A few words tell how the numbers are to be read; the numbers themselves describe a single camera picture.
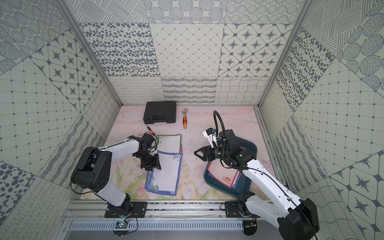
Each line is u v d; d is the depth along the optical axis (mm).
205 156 654
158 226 701
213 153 654
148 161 781
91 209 751
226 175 844
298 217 374
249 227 724
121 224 716
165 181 830
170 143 992
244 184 808
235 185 817
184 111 1170
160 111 1138
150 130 1051
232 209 742
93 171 462
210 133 673
